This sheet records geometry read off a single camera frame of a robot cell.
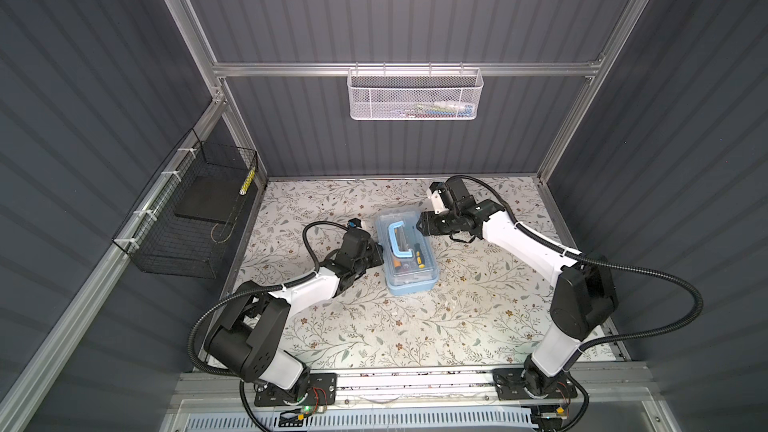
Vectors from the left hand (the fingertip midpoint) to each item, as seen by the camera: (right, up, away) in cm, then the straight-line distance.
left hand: (383, 249), depth 90 cm
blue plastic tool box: (+8, -3, -4) cm, 9 cm away
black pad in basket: (-44, +15, -13) cm, 49 cm away
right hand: (+13, +7, -3) cm, 15 cm away
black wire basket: (-49, +9, -18) cm, 53 cm away
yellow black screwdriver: (+11, -2, -4) cm, 11 cm away
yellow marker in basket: (-37, +20, -8) cm, 43 cm away
